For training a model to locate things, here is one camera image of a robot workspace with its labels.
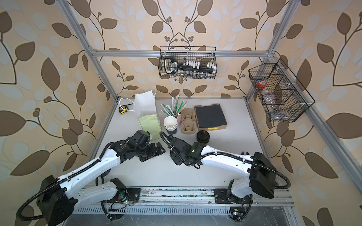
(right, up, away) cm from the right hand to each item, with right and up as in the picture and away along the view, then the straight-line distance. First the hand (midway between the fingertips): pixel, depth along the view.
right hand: (178, 154), depth 79 cm
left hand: (-10, +2, -1) cm, 11 cm away
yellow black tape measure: (-45, +28, +32) cm, 62 cm away
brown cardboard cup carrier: (+6, +15, +20) cm, 25 cm away
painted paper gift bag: (-24, +28, +15) cm, 39 cm away
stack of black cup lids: (+16, +7, +15) cm, 23 cm away
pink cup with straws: (-4, +26, +19) cm, 32 cm away
